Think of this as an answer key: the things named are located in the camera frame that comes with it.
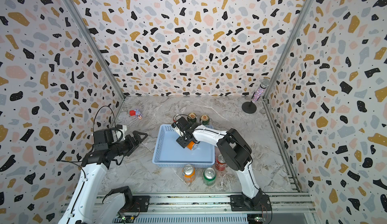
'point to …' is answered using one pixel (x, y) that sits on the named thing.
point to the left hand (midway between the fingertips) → (143, 138)
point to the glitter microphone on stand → (250, 107)
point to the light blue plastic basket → (168, 153)
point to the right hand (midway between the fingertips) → (183, 139)
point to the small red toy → (135, 112)
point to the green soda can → (209, 176)
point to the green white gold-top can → (204, 119)
